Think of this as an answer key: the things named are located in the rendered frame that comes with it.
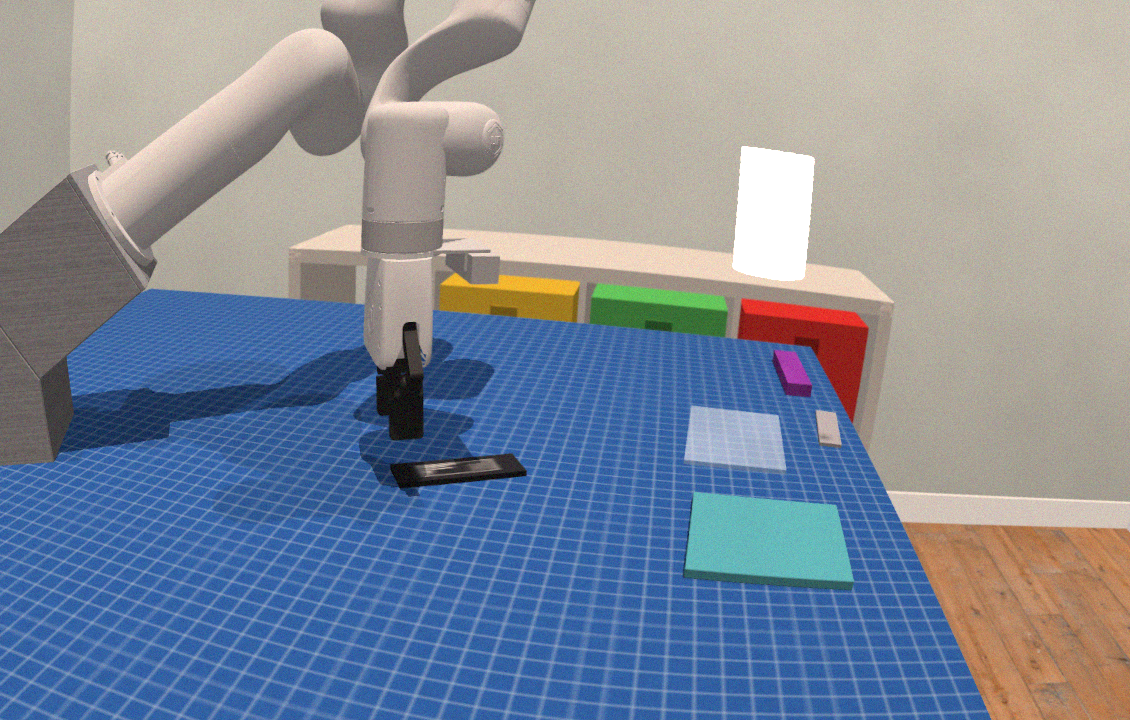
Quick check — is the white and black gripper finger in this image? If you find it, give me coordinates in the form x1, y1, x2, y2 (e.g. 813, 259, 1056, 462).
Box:
389, 322, 424, 441
376, 358, 405, 416

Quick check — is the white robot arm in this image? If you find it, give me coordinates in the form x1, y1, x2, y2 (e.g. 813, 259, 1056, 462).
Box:
88, 0, 536, 285

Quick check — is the black rectangular strip with white printed pattern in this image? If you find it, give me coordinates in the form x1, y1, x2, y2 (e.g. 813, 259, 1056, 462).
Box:
390, 453, 527, 488

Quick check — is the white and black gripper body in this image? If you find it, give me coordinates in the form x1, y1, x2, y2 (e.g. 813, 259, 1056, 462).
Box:
360, 248, 440, 370

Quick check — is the purple rectangular block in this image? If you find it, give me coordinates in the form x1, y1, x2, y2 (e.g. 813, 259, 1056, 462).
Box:
773, 350, 812, 397

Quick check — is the dark blue work mat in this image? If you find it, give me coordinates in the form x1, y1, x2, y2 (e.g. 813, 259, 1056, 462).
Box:
0, 289, 991, 720

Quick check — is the teal flat square tile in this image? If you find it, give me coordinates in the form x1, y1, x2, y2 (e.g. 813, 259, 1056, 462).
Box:
684, 492, 854, 590

